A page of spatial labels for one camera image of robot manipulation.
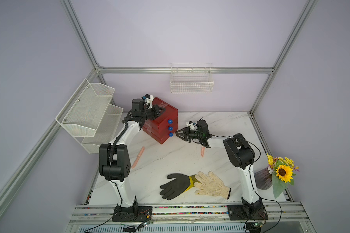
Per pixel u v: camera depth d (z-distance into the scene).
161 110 0.90
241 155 0.59
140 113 0.72
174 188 0.80
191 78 1.07
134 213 0.66
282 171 0.63
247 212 0.65
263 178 0.76
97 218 0.73
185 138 0.91
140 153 0.98
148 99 0.82
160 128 0.86
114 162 0.49
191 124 0.97
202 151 0.98
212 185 0.82
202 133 0.84
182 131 0.93
